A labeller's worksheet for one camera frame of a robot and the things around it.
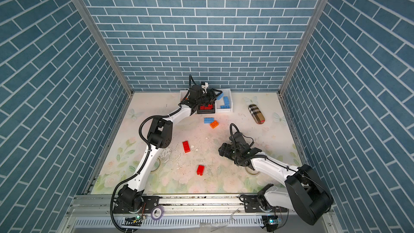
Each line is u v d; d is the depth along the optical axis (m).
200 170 0.83
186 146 0.91
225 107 1.10
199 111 1.05
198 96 0.91
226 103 1.13
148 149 0.68
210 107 1.09
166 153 0.91
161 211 0.72
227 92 1.15
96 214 0.74
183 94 1.12
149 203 0.74
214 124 1.02
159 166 0.85
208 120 1.02
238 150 0.67
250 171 0.84
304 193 0.42
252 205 0.73
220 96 1.00
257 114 1.05
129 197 0.64
